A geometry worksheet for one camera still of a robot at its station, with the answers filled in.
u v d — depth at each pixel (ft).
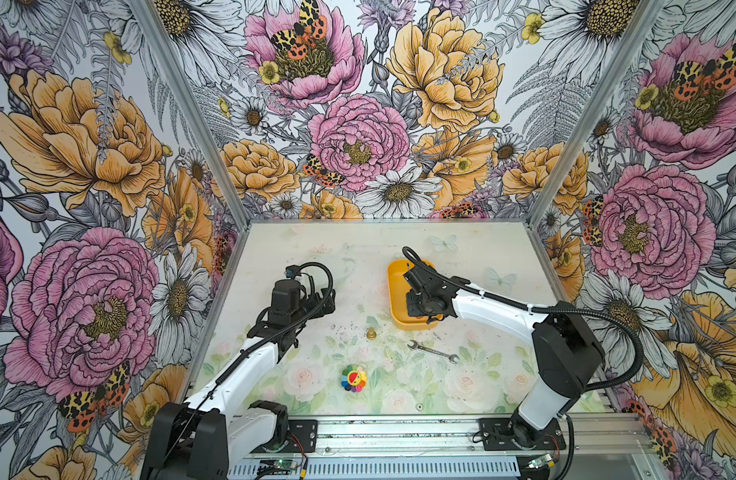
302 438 2.43
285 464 2.34
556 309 1.64
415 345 2.93
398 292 3.01
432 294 2.23
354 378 2.69
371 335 2.98
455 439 2.48
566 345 1.61
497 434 2.43
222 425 1.38
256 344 1.83
